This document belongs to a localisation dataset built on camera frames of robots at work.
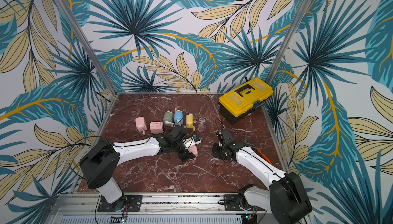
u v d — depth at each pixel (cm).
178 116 98
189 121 95
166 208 73
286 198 40
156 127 93
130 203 73
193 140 74
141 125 94
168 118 97
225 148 64
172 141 69
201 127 102
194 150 83
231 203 73
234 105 92
